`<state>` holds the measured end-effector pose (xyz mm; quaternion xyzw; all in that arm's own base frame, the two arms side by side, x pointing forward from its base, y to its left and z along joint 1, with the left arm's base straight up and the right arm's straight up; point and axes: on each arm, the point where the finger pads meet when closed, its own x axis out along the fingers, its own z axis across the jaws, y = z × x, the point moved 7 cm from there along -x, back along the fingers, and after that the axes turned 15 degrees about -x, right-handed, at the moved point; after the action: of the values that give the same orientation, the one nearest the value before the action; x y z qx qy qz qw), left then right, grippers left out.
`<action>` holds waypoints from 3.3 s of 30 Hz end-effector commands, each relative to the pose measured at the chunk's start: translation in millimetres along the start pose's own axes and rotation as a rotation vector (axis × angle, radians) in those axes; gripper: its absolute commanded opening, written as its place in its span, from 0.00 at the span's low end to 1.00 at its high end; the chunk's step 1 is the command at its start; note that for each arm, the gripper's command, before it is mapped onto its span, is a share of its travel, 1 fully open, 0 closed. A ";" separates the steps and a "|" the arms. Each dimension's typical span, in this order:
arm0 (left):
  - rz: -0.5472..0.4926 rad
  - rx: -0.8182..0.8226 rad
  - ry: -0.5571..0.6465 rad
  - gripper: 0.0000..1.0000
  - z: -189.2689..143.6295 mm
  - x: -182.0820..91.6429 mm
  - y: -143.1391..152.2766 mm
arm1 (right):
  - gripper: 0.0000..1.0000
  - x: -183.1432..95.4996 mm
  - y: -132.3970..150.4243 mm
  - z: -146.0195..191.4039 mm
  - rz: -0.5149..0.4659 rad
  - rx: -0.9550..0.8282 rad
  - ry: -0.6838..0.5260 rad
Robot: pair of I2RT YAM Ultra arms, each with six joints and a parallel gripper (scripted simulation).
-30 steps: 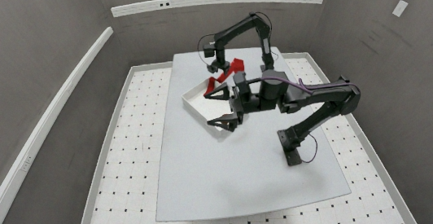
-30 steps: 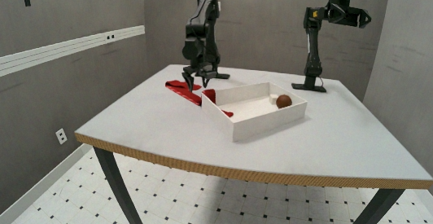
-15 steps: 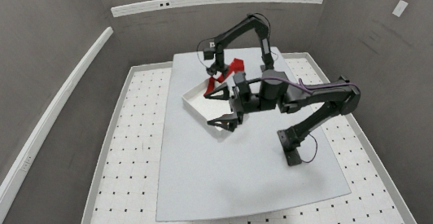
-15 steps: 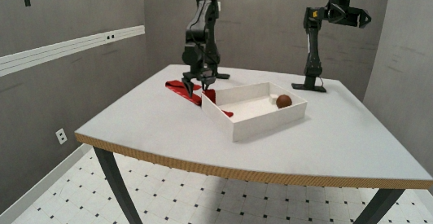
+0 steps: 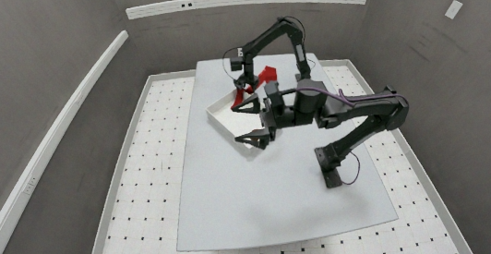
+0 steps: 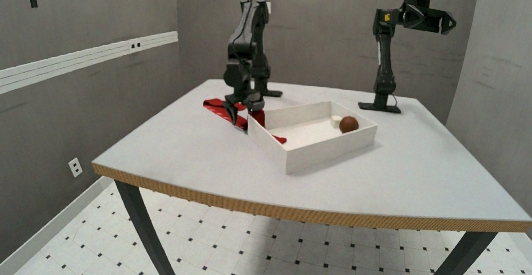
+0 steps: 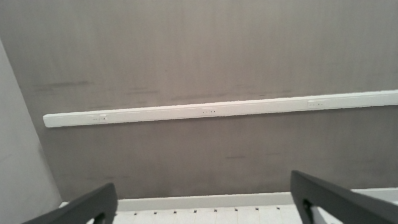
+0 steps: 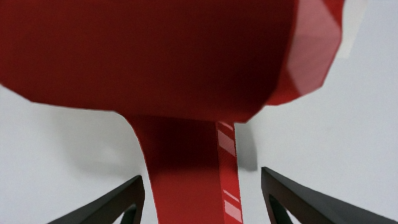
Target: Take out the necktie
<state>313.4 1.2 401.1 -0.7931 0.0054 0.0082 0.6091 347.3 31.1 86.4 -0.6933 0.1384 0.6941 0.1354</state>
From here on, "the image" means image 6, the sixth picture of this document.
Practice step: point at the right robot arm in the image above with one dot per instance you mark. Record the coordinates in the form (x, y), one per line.
(244, 46)

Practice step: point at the brown ball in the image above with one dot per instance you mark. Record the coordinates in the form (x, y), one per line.
(348, 124)

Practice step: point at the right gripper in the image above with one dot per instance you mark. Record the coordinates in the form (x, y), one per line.
(239, 94)

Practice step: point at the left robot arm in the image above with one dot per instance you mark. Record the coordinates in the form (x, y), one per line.
(385, 80)

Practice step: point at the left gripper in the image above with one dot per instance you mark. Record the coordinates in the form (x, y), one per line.
(430, 18)

